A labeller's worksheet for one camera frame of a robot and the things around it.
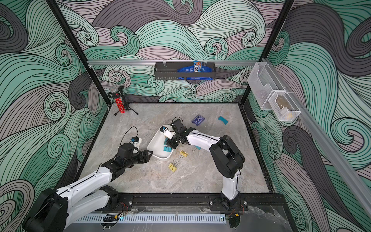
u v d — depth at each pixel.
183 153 0.90
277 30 0.79
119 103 1.00
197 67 0.90
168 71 0.95
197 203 0.74
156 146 0.94
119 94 0.98
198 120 1.07
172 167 0.84
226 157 0.48
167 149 0.92
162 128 0.81
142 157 0.74
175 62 0.92
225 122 1.07
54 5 0.71
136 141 0.76
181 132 0.71
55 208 0.39
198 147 0.60
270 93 0.72
